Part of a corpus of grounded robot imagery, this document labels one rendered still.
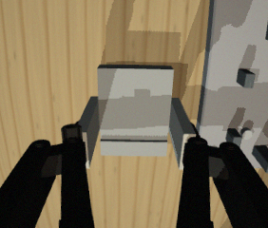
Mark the grey fixture plate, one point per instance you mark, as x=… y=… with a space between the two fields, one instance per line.
x=235 y=39

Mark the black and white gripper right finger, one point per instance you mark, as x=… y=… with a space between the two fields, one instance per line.
x=245 y=197

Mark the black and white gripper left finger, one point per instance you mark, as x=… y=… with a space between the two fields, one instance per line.
x=23 y=194

